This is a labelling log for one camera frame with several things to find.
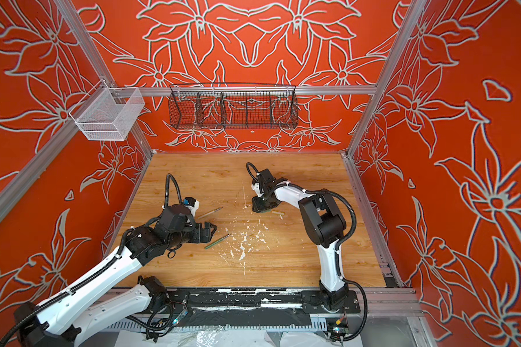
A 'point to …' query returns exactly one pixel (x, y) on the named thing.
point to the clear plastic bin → (104, 113)
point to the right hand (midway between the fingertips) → (257, 204)
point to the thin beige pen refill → (279, 212)
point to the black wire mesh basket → (233, 106)
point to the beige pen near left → (210, 212)
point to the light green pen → (265, 211)
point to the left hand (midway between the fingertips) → (207, 225)
